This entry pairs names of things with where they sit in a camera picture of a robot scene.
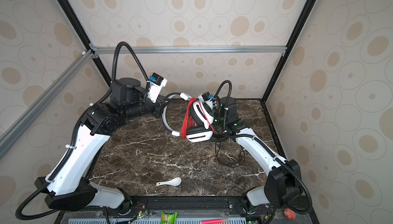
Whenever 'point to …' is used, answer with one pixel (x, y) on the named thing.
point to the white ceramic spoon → (175, 181)
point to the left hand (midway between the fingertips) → (173, 99)
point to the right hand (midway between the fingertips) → (192, 113)
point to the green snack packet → (169, 218)
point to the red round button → (289, 214)
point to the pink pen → (214, 221)
